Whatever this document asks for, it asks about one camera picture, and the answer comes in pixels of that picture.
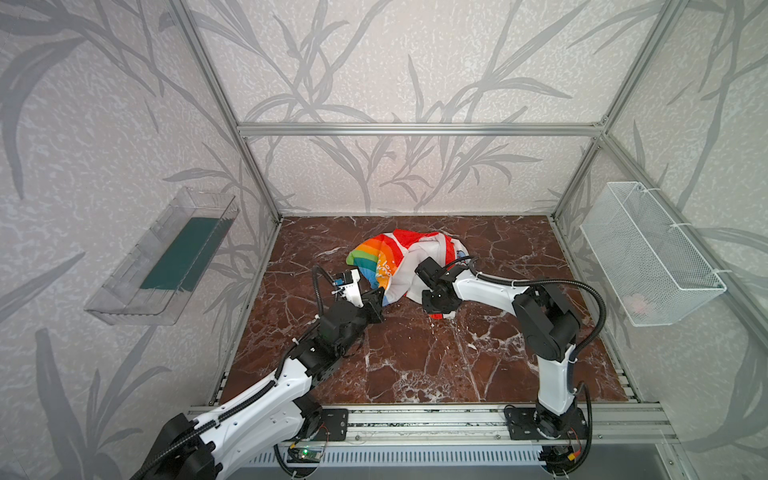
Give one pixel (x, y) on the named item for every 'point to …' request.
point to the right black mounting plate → (522, 423)
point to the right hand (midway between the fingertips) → (430, 299)
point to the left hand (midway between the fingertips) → (390, 282)
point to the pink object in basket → (635, 303)
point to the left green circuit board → (309, 453)
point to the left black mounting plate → (335, 425)
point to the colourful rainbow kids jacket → (390, 262)
